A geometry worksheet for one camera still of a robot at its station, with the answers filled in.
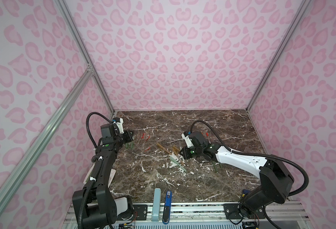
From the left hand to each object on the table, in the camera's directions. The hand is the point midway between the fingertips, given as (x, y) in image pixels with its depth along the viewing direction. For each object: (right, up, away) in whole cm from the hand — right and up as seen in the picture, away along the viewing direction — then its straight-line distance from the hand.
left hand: (133, 130), depth 84 cm
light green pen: (+26, -21, +6) cm, 34 cm away
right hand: (+28, -13, -1) cm, 31 cm away
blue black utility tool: (+20, -42, -11) cm, 48 cm away
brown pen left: (+17, -13, +13) cm, 25 cm away
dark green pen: (+50, -23, +5) cm, 55 cm away
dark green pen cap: (-8, -11, +14) cm, 20 cm away
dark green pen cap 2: (-5, -11, +15) cm, 19 cm away
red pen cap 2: (+5, -7, +19) cm, 21 cm away
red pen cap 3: (+6, -14, +13) cm, 20 cm away
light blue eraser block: (+15, -36, -14) cm, 41 cm away
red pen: (+48, -4, +20) cm, 52 cm away
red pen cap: (+2, -6, +19) cm, 20 cm away
